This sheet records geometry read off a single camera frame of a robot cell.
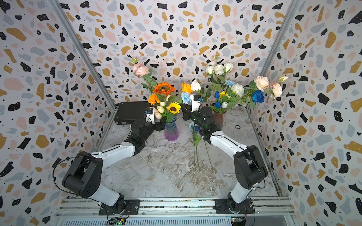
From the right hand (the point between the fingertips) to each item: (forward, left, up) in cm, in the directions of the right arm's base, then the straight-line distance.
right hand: (181, 105), depth 78 cm
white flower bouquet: (+15, -27, -4) cm, 31 cm away
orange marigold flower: (0, +15, +4) cm, 15 cm away
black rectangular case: (+24, +50, -32) cm, 64 cm away
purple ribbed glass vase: (-2, +8, -24) cm, 26 cm away
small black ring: (+11, -41, -34) cm, 55 cm away
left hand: (0, +12, -8) cm, 15 cm away
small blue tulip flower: (-1, -10, -31) cm, 33 cm away
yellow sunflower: (-1, +4, -1) cm, 4 cm away
